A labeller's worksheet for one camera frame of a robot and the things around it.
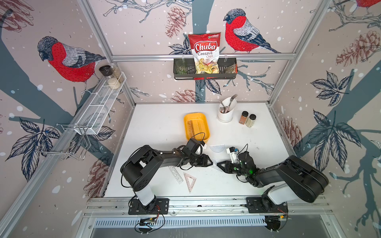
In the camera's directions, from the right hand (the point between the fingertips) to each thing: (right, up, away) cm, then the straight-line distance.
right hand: (218, 164), depth 87 cm
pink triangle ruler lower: (-17, -10, -7) cm, 21 cm away
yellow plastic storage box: (-13, +21, +20) cm, 32 cm away
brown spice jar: (+20, +28, +15) cm, 38 cm away
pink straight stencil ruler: (-17, +20, +17) cm, 31 cm away
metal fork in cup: (+12, +42, +15) cm, 46 cm away
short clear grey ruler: (-25, -5, -3) cm, 25 cm away
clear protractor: (+1, +8, +8) cm, 12 cm away
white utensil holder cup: (+10, +28, +20) cm, 36 cm away
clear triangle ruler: (-2, -1, 0) cm, 2 cm away
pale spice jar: (+25, +26, +14) cm, 39 cm away
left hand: (-4, +2, -2) cm, 5 cm away
